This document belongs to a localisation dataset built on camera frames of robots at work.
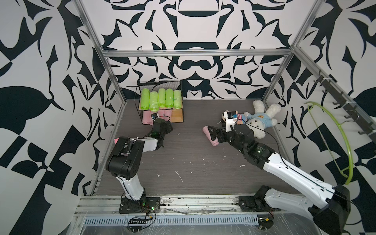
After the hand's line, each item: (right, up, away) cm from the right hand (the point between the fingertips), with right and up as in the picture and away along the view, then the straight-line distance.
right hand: (215, 124), depth 74 cm
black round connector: (+24, -47, -3) cm, 53 cm away
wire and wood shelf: (-21, +5, +31) cm, 38 cm away
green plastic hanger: (+49, -17, -17) cm, 55 cm away
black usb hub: (-38, -48, -1) cm, 61 cm away
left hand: (-28, 0, +24) cm, 37 cm away
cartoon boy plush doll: (+23, +2, +27) cm, 36 cm away
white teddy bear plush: (+33, +1, +23) cm, 40 cm away
